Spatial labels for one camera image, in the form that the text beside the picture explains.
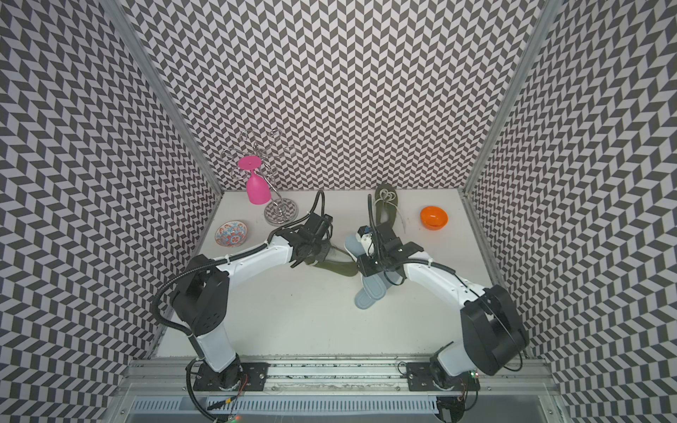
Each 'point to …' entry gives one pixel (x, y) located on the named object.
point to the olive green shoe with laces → (334, 267)
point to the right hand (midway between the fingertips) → (361, 269)
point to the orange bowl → (434, 218)
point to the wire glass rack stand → (281, 211)
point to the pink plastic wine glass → (258, 188)
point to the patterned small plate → (231, 233)
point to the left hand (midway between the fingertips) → (319, 248)
